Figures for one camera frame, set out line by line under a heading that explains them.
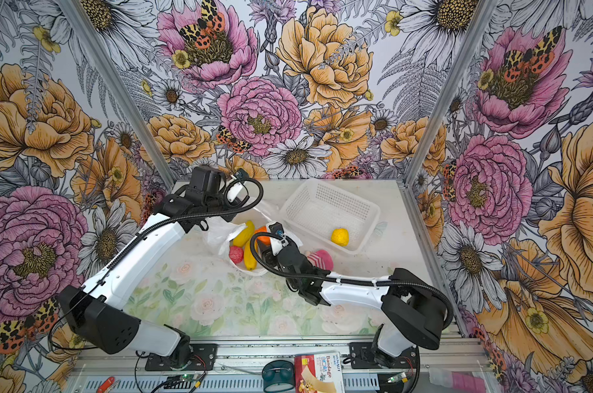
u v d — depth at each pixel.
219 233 0.78
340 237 0.94
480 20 0.73
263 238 0.77
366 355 0.74
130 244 0.46
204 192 0.57
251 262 0.91
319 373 0.69
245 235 0.70
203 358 0.74
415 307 0.44
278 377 0.65
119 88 0.88
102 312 0.39
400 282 0.46
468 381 0.69
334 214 1.08
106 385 0.70
